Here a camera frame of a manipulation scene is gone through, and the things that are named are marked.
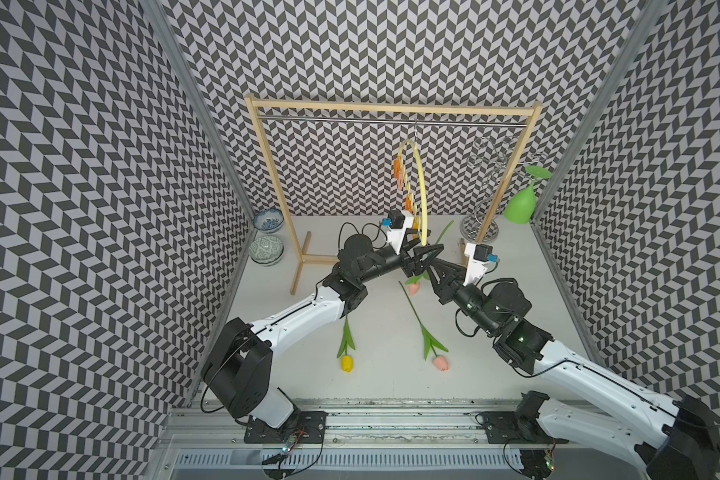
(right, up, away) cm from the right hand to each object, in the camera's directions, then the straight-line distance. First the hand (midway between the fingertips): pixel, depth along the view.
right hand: (427, 267), depth 68 cm
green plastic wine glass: (+31, +17, +20) cm, 41 cm away
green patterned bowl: (-51, +3, +37) cm, 63 cm away
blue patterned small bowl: (-54, +14, +48) cm, 74 cm away
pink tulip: (-1, -5, +12) cm, 13 cm away
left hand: (+2, +6, -1) cm, 6 cm away
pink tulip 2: (+6, -28, +13) cm, 31 cm away
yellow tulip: (-20, -27, +14) cm, 37 cm away
